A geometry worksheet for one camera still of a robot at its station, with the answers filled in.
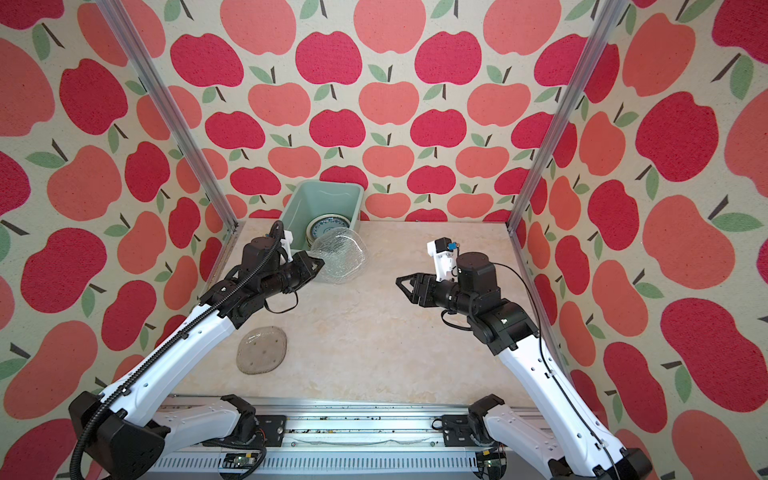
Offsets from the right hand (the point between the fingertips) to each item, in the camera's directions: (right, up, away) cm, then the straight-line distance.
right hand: (412, 279), depth 67 cm
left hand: (-20, +4, +6) cm, 21 cm away
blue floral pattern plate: (-31, +17, +47) cm, 59 cm away
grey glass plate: (-43, -23, +20) cm, 53 cm away
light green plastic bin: (-35, +26, +45) cm, 63 cm away
